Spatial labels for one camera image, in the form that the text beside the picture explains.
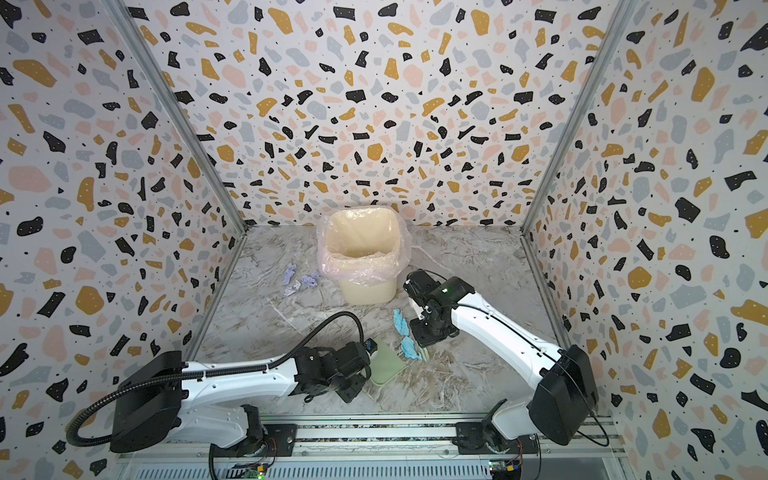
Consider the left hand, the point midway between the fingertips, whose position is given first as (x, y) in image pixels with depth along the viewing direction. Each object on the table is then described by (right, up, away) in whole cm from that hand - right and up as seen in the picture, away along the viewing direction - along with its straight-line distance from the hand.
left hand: (363, 379), depth 79 cm
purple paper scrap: (-21, +24, +24) cm, 40 cm away
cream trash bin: (-3, +36, +22) cm, 42 cm away
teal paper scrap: (+12, +6, +11) cm, 17 cm away
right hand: (+15, +12, -2) cm, 19 cm away
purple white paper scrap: (-27, +23, +24) cm, 42 cm away
